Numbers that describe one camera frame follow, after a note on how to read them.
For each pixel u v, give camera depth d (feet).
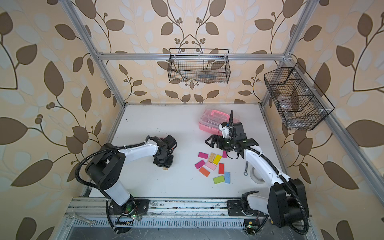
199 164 2.92
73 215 2.37
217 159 2.99
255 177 2.66
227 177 2.74
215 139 2.42
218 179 2.75
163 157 2.48
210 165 2.91
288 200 1.32
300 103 2.43
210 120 3.15
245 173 2.81
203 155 3.06
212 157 2.98
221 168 2.85
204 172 2.84
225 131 2.52
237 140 2.11
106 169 1.51
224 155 3.06
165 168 2.84
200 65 3.15
